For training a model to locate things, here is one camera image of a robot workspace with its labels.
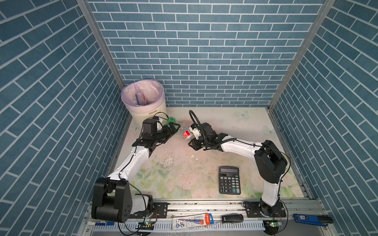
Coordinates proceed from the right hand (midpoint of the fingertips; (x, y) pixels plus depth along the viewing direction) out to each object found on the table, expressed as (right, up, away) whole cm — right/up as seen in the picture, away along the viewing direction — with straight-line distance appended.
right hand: (188, 142), depth 89 cm
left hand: (-6, +8, -6) cm, 12 cm away
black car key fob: (+22, -33, -21) cm, 44 cm away
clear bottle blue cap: (-32, +28, +9) cm, 44 cm away
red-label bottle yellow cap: (-1, +5, -2) cm, 6 cm away
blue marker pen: (-40, -36, -19) cm, 57 cm away
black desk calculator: (+23, -20, -7) cm, 32 cm away
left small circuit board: (-20, -39, -17) cm, 47 cm away
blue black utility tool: (+67, -36, -18) cm, 78 cm away
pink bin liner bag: (-25, +34, +13) cm, 44 cm away
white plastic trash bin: (-31, +17, 0) cm, 36 cm away
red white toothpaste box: (+3, -35, -19) cm, 40 cm away
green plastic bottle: (-14, +14, +19) cm, 28 cm away
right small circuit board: (+43, -37, -18) cm, 60 cm away
